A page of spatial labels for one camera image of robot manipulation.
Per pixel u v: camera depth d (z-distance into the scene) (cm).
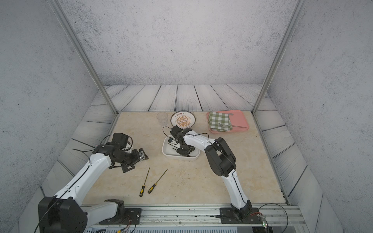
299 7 70
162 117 112
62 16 73
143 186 83
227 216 73
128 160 71
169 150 98
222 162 55
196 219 73
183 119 115
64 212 40
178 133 74
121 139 65
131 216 73
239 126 110
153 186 83
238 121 115
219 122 112
